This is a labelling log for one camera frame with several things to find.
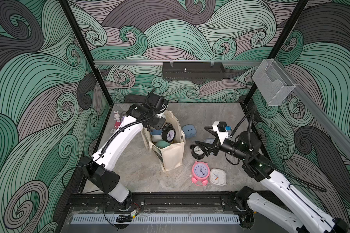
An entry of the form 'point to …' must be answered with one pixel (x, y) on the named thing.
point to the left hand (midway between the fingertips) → (157, 118)
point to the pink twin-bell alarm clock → (201, 172)
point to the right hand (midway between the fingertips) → (200, 135)
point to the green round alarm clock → (162, 144)
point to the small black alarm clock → (168, 133)
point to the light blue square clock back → (189, 130)
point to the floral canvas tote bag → (171, 157)
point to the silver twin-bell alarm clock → (155, 138)
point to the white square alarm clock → (218, 176)
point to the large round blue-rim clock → (156, 134)
